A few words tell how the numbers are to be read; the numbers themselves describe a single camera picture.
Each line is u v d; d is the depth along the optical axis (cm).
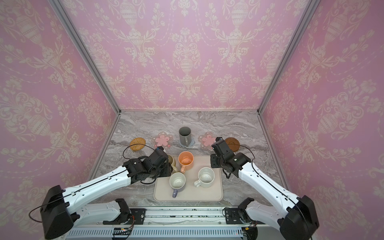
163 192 81
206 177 86
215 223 73
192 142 102
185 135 93
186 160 92
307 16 71
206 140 104
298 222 38
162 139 103
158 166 62
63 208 39
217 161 71
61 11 71
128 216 68
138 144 103
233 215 74
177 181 85
